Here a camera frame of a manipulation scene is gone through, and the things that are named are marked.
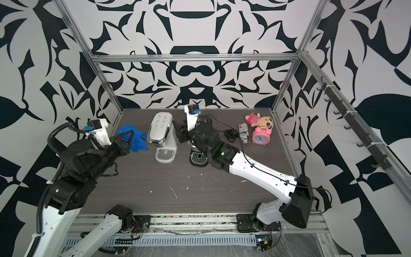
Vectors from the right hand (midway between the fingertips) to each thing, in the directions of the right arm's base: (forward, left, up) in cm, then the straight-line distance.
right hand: (177, 117), depth 64 cm
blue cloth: (-10, +14, -3) cm, 17 cm away
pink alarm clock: (+13, -44, -33) cm, 56 cm away
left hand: (-6, +17, 0) cm, 18 cm away
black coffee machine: (+2, -7, -36) cm, 37 cm away
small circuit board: (-39, -37, -41) cm, 68 cm away
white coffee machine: (+4, +10, -16) cm, 19 cm away
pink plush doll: (+25, -44, -33) cm, 61 cm away
